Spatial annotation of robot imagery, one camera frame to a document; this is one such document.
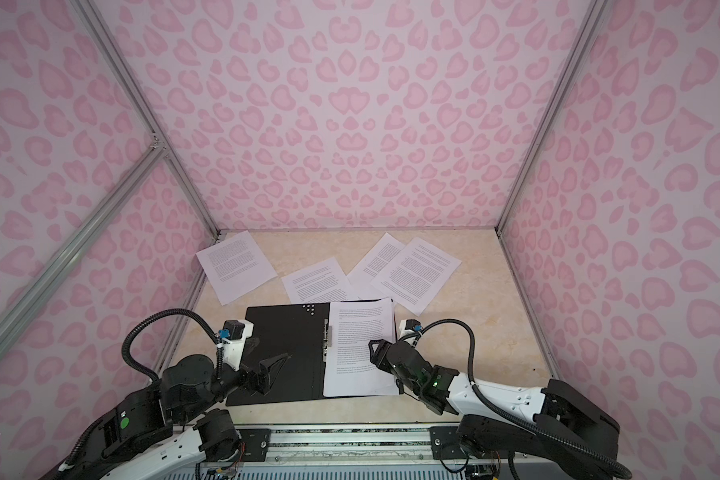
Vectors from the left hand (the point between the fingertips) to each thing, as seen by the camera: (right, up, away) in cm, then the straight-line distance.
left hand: (273, 346), depth 66 cm
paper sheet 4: (+38, +13, +41) cm, 57 cm away
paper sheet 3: (-29, +16, +45) cm, 55 cm away
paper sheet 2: (+16, -2, +29) cm, 33 cm away
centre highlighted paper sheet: (+5, +11, +39) cm, 40 cm away
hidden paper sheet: (+21, +16, +44) cm, 52 cm away
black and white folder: (-2, -3, +28) cm, 28 cm away
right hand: (+22, -5, +16) cm, 28 cm away
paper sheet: (+16, -13, +18) cm, 28 cm away
